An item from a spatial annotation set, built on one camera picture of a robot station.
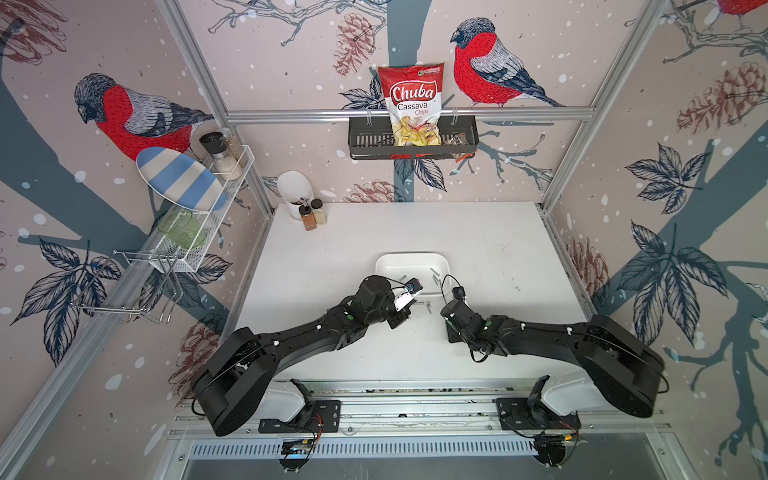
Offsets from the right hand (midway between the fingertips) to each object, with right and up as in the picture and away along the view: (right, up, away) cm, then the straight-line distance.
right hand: (452, 321), depth 90 cm
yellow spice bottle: (-47, +36, +20) cm, 62 cm away
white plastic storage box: (-5, +14, +11) cm, 19 cm away
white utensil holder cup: (-56, +44, +23) cm, 75 cm away
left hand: (-12, +11, -8) cm, 18 cm away
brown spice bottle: (-51, +32, +21) cm, 63 cm away
